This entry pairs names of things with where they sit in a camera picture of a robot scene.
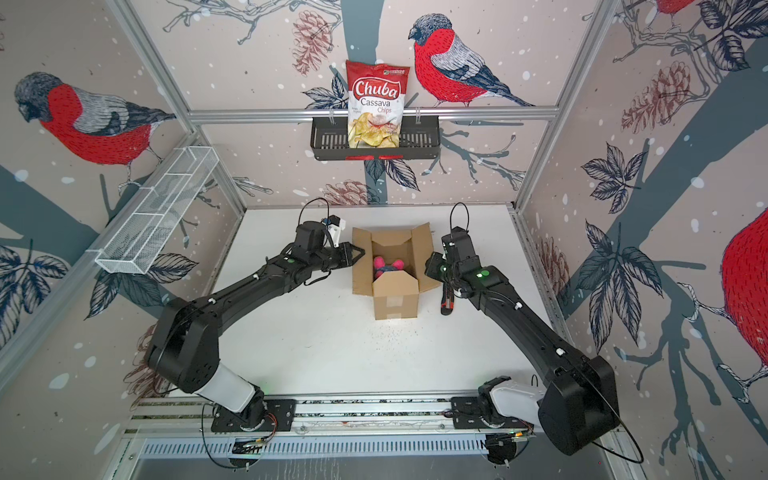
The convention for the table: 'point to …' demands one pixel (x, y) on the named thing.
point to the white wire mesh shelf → (138, 239)
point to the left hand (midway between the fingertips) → (363, 252)
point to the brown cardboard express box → (396, 294)
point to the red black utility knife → (447, 301)
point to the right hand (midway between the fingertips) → (423, 267)
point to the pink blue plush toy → (380, 266)
